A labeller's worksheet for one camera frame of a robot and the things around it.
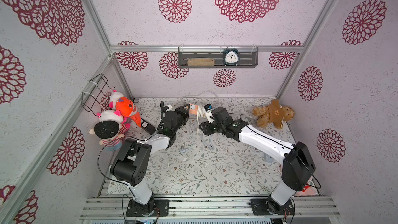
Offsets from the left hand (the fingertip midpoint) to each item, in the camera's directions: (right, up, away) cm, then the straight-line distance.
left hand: (191, 105), depth 88 cm
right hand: (+6, -10, -5) cm, 13 cm away
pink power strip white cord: (+3, -3, -3) cm, 5 cm away
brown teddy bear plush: (+54, -5, +15) cm, 57 cm away
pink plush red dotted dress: (+57, -41, -14) cm, 72 cm away
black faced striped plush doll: (-41, -13, -10) cm, 44 cm away
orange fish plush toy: (-35, -3, -2) cm, 36 cm away
